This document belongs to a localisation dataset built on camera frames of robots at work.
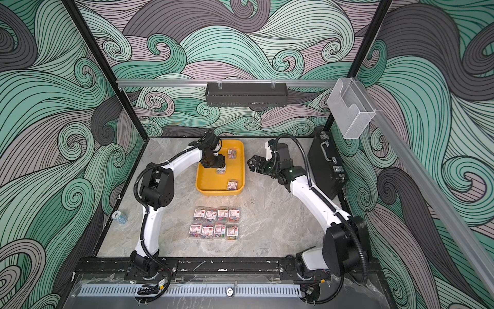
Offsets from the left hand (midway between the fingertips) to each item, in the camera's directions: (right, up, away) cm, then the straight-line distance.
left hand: (220, 162), depth 101 cm
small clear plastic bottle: (-42, -23, -19) cm, 51 cm away
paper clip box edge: (+8, -29, -21) cm, 37 cm away
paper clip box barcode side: (0, -4, 0) cm, 4 cm away
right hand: (+16, 0, -19) cm, 25 cm away
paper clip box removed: (-8, -29, -19) cm, 36 cm away
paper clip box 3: (-8, -23, -15) cm, 28 cm away
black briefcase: (+48, -1, -20) cm, 52 cm away
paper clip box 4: (-3, -24, -15) cm, 28 cm away
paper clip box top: (+3, -23, -15) cm, 28 cm away
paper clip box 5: (+8, -23, -15) cm, 29 cm away
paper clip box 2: (+7, -11, -6) cm, 14 cm away
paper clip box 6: (+2, -29, -19) cm, 35 cm away
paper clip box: (+6, +5, +9) cm, 12 cm away
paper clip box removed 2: (-3, -29, -19) cm, 35 cm away
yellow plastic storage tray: (-6, -10, -4) cm, 12 cm away
